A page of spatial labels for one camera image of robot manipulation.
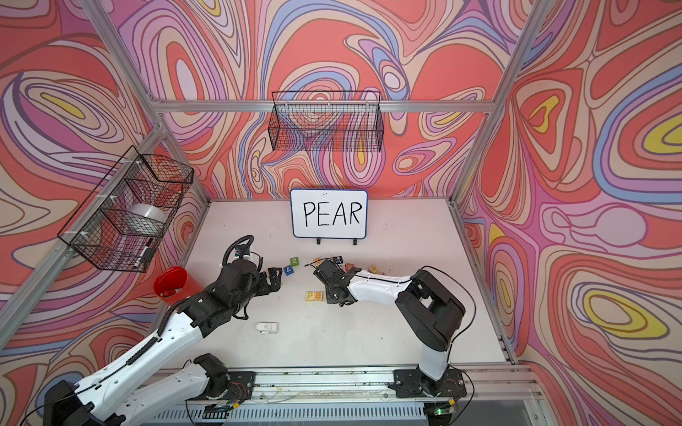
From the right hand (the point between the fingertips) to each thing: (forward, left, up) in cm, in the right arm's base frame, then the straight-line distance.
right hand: (340, 300), depth 90 cm
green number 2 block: (+15, +17, +2) cm, 23 cm away
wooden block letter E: (+1, +7, +1) cm, 8 cm away
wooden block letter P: (+1, +10, +2) cm, 11 cm away
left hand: (+2, +20, +17) cm, 26 cm away
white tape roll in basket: (+9, +51, +35) cm, 63 cm away
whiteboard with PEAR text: (+29, +5, +13) cm, 32 cm away
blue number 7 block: (+12, +19, +2) cm, 22 cm away
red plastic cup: (+1, +52, +13) cm, 54 cm away
